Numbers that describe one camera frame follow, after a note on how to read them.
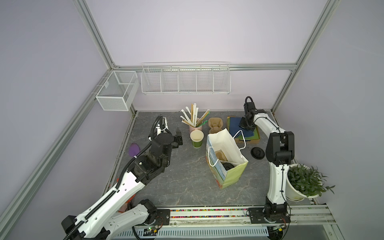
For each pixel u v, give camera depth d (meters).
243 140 1.00
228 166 0.66
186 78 0.99
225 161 0.87
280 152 0.58
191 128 0.99
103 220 0.40
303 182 0.67
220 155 0.92
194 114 0.99
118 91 0.97
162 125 0.55
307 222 0.73
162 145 0.46
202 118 0.99
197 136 0.96
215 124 1.12
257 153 0.94
